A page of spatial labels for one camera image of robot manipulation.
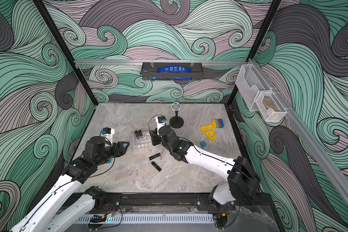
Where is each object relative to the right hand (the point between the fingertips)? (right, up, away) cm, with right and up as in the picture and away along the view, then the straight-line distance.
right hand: (155, 129), depth 78 cm
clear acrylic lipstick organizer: (-10, -10, +17) cm, 22 cm away
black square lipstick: (0, -24, +7) cm, 25 cm away
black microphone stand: (+13, +3, +28) cm, 31 cm away
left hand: (-14, -6, -4) cm, 16 cm away
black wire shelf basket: (-5, +39, +17) cm, 42 cm away
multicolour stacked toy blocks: (+44, +2, +26) cm, 51 cm away
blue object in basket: (+11, +38, +14) cm, 42 cm away
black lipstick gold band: (-13, -4, +14) cm, 20 cm away
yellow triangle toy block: (+37, -3, +26) cm, 45 cm away
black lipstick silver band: (-3, -18, +10) cm, 21 cm away
